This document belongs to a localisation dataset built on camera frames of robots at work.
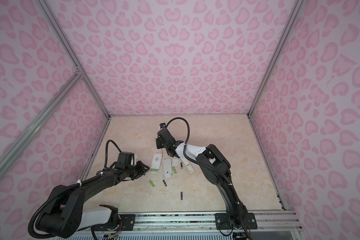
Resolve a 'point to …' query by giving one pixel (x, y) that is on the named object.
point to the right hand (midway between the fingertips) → (159, 137)
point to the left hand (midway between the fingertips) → (150, 166)
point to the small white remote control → (167, 170)
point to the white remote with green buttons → (156, 159)
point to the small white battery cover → (175, 162)
